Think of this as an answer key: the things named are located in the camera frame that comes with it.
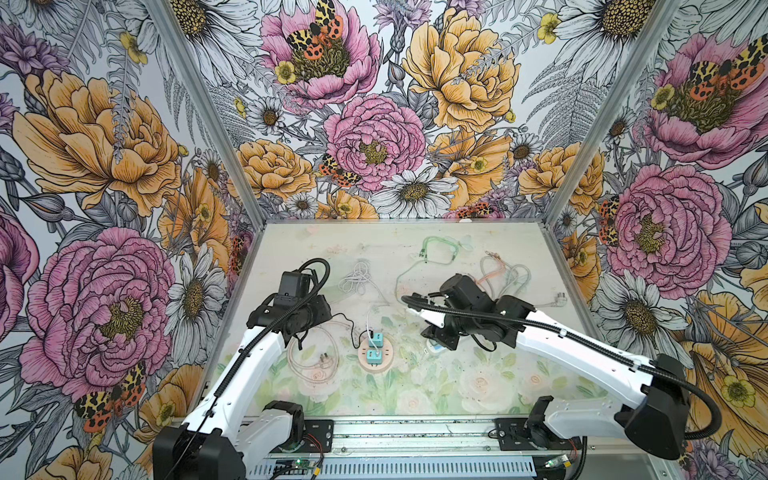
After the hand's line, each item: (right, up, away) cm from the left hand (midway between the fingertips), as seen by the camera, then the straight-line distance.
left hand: (321, 320), depth 82 cm
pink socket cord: (0, -12, +3) cm, 12 cm away
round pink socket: (+18, -11, +3) cm, 21 cm away
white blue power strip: (+30, -10, +5) cm, 32 cm away
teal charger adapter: (+15, -6, +1) cm, 16 cm away
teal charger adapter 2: (+14, -9, -2) cm, 17 cm away
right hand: (+29, -2, -6) cm, 30 cm away
